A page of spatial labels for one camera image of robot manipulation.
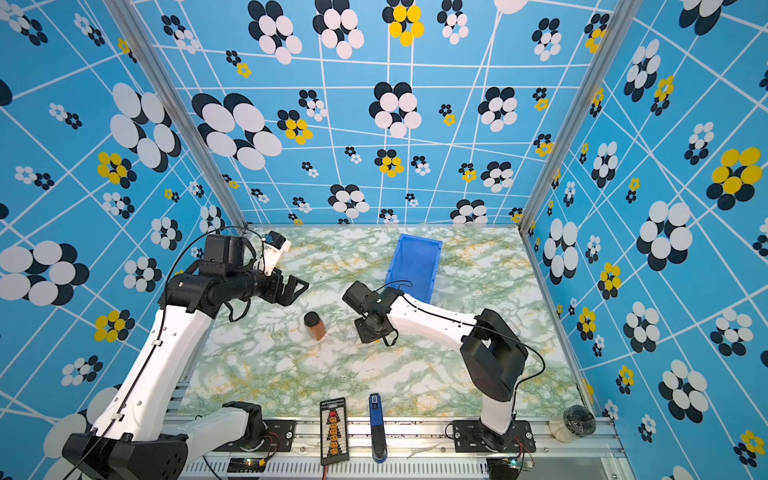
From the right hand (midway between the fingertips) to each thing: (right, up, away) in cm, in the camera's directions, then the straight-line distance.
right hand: (373, 330), depth 85 cm
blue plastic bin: (+13, +17, +21) cm, 30 cm away
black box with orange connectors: (-8, -24, -14) cm, 29 cm away
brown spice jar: (-17, +2, -1) cm, 17 cm away
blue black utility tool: (+3, -22, -17) cm, 28 cm away
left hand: (-18, +17, -12) cm, 28 cm away
